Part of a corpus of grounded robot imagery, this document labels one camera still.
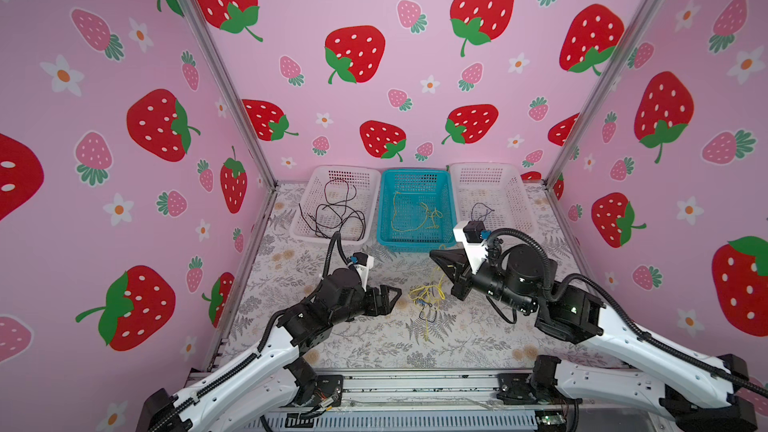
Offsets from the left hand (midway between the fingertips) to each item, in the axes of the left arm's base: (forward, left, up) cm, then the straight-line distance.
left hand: (392, 292), depth 74 cm
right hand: (0, -8, +19) cm, 21 cm away
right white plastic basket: (+49, -40, -16) cm, 65 cm away
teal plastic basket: (+42, -8, -17) cm, 46 cm away
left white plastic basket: (+45, +23, -15) cm, 53 cm away
